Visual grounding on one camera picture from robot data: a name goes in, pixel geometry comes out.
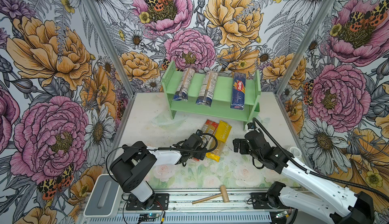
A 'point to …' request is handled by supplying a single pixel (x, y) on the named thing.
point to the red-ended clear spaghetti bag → (208, 130)
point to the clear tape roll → (295, 151)
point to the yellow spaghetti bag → (221, 131)
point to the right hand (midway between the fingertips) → (242, 146)
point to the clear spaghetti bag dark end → (182, 92)
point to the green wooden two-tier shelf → (221, 108)
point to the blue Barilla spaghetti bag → (238, 91)
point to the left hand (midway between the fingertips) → (197, 151)
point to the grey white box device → (105, 199)
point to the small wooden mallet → (224, 194)
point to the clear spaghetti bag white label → (207, 89)
